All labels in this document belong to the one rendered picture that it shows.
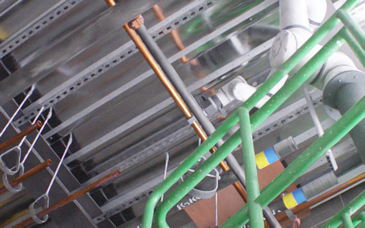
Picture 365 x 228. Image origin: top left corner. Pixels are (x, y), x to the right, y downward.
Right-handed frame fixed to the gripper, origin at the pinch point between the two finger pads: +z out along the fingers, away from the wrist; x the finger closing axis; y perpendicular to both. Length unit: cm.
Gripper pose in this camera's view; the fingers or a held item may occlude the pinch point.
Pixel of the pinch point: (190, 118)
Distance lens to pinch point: 298.0
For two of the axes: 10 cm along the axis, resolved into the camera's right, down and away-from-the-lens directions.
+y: -5.4, -7.8, -3.3
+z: -8.2, 5.7, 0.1
